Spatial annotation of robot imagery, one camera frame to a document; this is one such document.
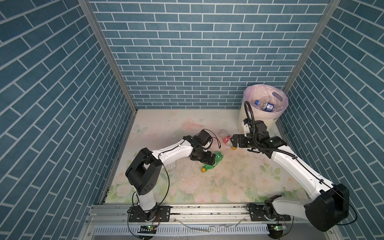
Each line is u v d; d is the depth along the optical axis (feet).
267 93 3.23
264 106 3.08
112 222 2.37
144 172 1.53
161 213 2.42
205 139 2.33
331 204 1.29
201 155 2.42
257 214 2.41
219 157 3.04
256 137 1.96
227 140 3.16
